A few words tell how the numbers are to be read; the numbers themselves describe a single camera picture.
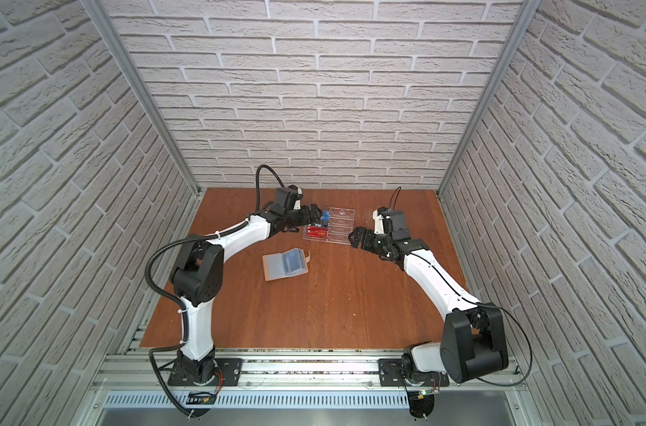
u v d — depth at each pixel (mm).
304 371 758
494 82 832
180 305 543
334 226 1024
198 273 525
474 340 417
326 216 1003
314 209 874
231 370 732
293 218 823
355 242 762
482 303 443
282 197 758
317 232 1027
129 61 795
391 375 728
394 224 656
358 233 758
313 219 854
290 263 947
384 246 647
